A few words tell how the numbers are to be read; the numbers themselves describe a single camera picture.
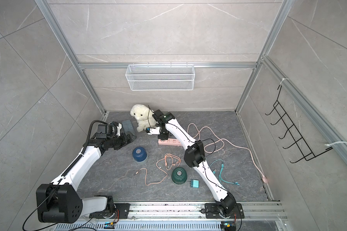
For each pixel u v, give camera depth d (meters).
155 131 0.88
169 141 0.98
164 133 0.84
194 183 0.81
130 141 0.75
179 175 0.75
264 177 0.88
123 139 0.74
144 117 0.95
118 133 0.74
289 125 0.70
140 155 0.83
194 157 0.66
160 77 1.00
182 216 0.73
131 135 0.77
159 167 0.89
